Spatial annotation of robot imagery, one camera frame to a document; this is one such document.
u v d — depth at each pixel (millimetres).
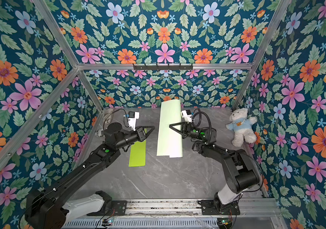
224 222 722
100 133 1014
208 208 734
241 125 983
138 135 616
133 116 639
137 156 907
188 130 652
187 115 705
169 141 671
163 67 926
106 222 717
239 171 462
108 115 1112
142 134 644
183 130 661
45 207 376
